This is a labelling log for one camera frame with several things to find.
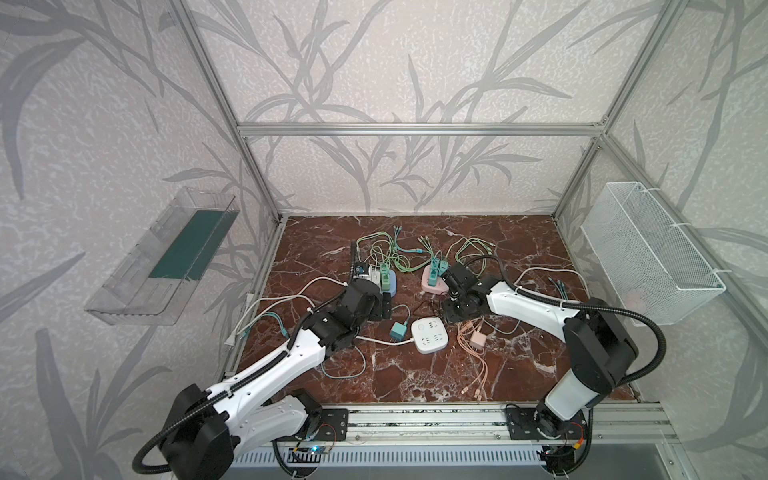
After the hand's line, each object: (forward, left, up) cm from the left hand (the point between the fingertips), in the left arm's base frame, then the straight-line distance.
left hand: (380, 287), depth 82 cm
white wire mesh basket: (-6, -60, +19) cm, 63 cm away
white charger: (+7, +2, -7) cm, 10 cm away
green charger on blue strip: (+7, -1, -8) cm, 11 cm away
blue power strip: (+8, -3, -13) cm, 15 cm away
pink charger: (-9, -29, -14) cm, 33 cm away
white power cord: (+4, +33, -16) cm, 37 cm away
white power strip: (-8, -14, -13) cm, 21 cm away
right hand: (+1, -21, -11) cm, 24 cm away
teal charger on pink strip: (+12, -17, -9) cm, 23 cm away
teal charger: (-7, -5, -14) cm, 16 cm away
